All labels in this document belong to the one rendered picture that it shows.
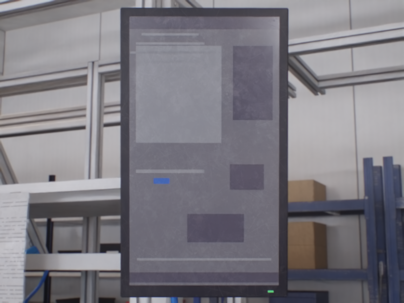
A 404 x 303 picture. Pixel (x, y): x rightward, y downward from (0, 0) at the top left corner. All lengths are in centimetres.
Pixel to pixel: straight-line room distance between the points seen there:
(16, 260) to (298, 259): 294
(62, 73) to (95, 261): 95
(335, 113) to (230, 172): 376
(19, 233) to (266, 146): 71
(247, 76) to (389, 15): 392
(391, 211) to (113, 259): 284
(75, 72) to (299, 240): 243
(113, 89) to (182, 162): 462
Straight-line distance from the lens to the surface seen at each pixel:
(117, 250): 482
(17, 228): 157
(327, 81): 242
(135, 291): 113
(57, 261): 162
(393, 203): 414
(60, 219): 507
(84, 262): 157
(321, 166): 478
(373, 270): 415
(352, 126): 478
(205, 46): 110
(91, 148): 217
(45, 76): 236
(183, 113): 109
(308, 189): 431
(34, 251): 281
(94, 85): 222
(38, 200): 167
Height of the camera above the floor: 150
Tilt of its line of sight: 10 degrees up
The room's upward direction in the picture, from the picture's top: straight up
